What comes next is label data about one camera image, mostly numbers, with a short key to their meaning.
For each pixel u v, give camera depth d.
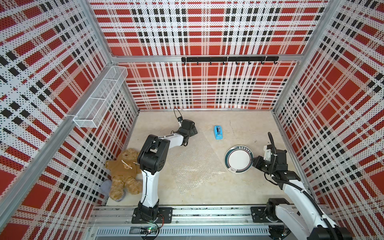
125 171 0.82
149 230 0.69
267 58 0.88
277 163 0.64
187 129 0.84
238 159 0.93
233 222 0.73
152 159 0.55
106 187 0.80
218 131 1.04
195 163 0.91
